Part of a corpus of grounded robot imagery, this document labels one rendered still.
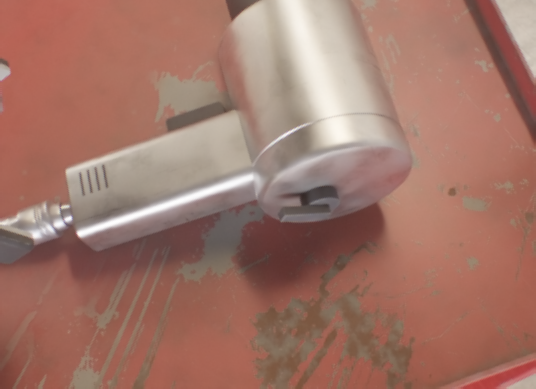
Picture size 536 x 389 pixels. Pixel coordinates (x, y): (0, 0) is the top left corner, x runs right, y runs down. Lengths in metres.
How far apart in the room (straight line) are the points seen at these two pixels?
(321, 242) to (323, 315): 0.05
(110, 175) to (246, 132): 0.09
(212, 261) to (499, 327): 0.18
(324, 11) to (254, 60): 0.05
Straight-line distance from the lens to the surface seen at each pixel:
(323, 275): 0.54
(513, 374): 0.74
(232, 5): 0.56
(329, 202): 0.49
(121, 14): 0.62
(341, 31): 0.51
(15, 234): 0.44
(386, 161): 0.49
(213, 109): 0.53
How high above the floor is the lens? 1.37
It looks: 70 degrees down
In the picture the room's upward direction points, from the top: straight up
